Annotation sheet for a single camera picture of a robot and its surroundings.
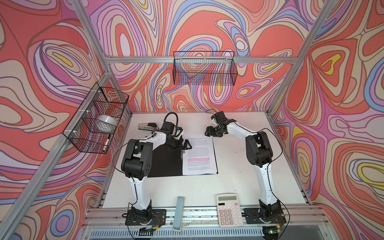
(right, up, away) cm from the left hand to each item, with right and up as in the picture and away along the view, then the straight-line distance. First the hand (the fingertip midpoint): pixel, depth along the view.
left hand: (187, 146), depth 96 cm
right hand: (+16, +6, +9) cm, 19 cm away
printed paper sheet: (+9, -8, -3) cm, 12 cm away
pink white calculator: (+22, -29, -22) cm, 43 cm away
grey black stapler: (-29, +13, +10) cm, 33 cm away
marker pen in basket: (-38, +5, -24) cm, 46 cm away
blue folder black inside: (-13, -9, -3) cm, 17 cm away
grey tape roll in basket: (-38, +15, -26) cm, 48 cm away
